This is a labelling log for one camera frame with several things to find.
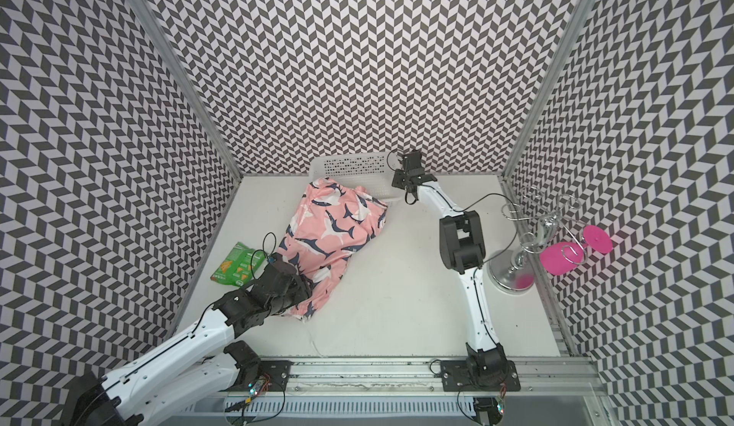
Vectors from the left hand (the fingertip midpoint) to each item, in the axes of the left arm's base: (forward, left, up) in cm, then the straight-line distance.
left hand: (305, 289), depth 82 cm
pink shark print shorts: (+22, -5, +2) cm, 23 cm away
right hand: (+42, -30, +1) cm, 51 cm away
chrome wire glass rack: (+26, -78, -1) cm, 82 cm away
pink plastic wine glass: (-2, -63, +21) cm, 66 cm away
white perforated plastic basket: (+60, -18, -11) cm, 63 cm away
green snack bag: (+9, +23, -3) cm, 25 cm away
